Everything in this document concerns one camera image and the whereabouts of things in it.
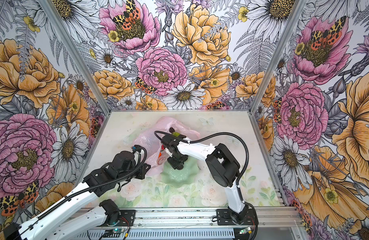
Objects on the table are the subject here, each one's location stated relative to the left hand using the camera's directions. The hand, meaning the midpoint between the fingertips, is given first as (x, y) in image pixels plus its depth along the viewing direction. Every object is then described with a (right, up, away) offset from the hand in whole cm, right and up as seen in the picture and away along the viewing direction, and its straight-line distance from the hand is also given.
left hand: (148, 171), depth 76 cm
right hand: (+15, -1, +12) cm, 19 cm away
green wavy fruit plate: (+17, -7, +12) cm, 22 cm away
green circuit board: (+47, -27, -4) cm, 54 cm away
